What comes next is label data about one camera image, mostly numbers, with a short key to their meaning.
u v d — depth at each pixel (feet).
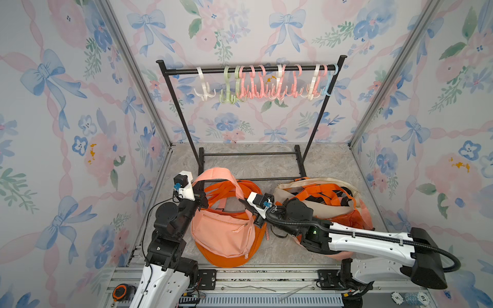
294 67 2.14
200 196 1.89
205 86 2.37
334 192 3.12
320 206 2.70
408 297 2.27
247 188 3.15
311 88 2.36
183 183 1.72
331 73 2.26
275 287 2.41
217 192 2.86
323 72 2.18
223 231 2.44
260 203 1.60
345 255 2.46
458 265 1.36
